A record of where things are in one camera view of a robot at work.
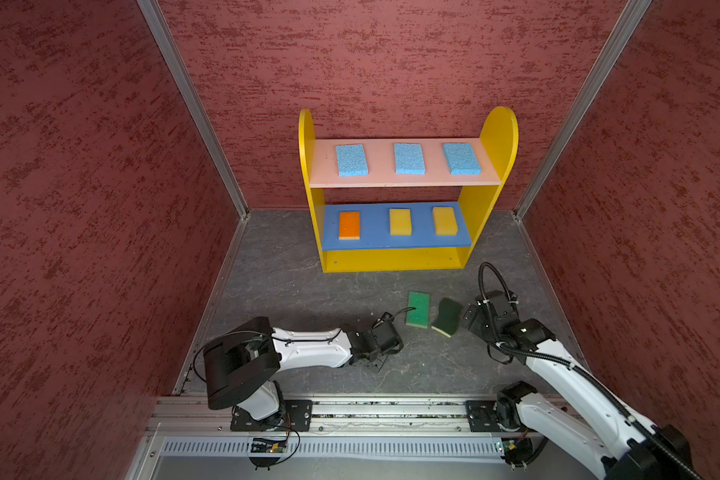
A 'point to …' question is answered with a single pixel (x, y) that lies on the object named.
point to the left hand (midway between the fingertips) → (371, 356)
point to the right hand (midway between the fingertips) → (475, 330)
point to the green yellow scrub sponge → (420, 316)
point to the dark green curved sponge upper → (448, 316)
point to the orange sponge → (349, 225)
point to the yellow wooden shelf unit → (406, 203)
